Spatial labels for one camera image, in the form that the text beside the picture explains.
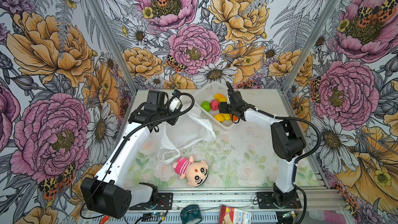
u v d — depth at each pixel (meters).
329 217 0.69
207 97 1.15
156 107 0.56
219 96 1.12
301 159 0.53
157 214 0.71
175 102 0.67
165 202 0.73
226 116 0.99
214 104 1.05
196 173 0.75
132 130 0.46
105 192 0.38
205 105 1.04
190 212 0.64
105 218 0.70
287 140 0.53
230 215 0.68
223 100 1.02
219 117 0.97
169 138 0.76
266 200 0.74
